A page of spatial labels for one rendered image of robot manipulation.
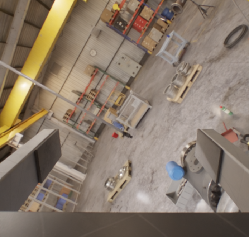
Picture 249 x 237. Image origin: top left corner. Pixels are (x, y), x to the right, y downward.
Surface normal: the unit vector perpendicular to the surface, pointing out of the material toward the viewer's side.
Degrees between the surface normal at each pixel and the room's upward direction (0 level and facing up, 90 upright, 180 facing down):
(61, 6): 90
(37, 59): 90
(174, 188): 90
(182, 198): 90
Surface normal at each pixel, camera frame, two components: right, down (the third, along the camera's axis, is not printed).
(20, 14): 0.04, 0.25
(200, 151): -1.00, 0.00
